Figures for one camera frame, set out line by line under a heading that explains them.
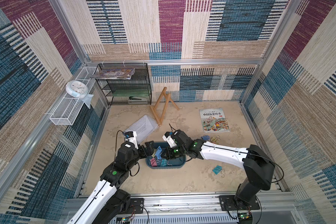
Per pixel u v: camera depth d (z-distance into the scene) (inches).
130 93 44.0
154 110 42.8
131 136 26.1
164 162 34.3
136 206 28.7
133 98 43.9
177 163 34.9
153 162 34.2
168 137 29.8
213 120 42.7
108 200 24.8
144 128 41.4
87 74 36.2
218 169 33.1
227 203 28.8
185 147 25.1
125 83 42.7
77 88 29.7
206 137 38.7
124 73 34.6
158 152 31.3
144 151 26.0
